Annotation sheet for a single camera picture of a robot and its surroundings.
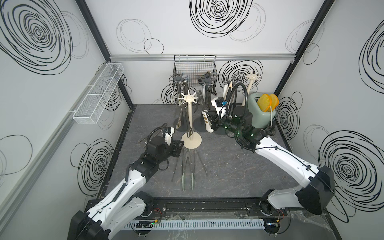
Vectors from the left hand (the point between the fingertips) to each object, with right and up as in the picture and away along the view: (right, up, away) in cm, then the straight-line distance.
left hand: (181, 142), depth 77 cm
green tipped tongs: (+3, -12, +14) cm, 18 cm away
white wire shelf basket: (-44, +18, -4) cm, 47 cm away
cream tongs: (+13, +10, -7) cm, 18 cm away
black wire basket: (+6, +46, +19) cm, 50 cm away
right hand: (+12, +15, -8) cm, 21 cm away
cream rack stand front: (+3, -3, +22) cm, 23 cm away
